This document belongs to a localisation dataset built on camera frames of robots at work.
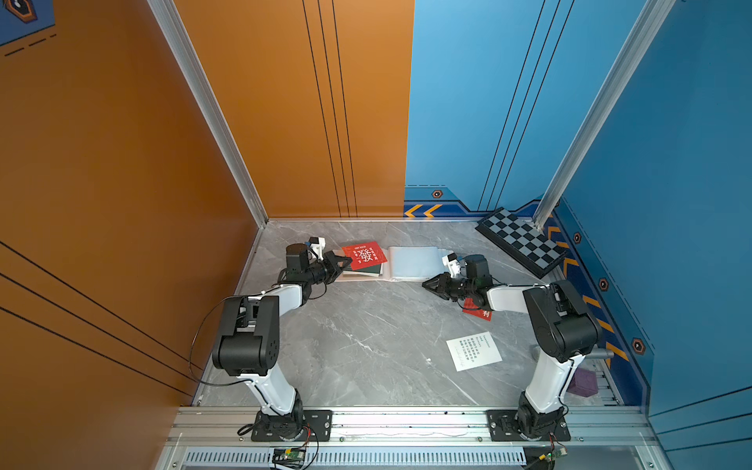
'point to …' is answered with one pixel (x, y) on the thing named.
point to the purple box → (584, 383)
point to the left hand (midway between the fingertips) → (353, 255)
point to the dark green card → (376, 268)
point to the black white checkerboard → (522, 238)
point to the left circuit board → (288, 457)
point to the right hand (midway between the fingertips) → (425, 285)
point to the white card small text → (474, 351)
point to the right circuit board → (551, 456)
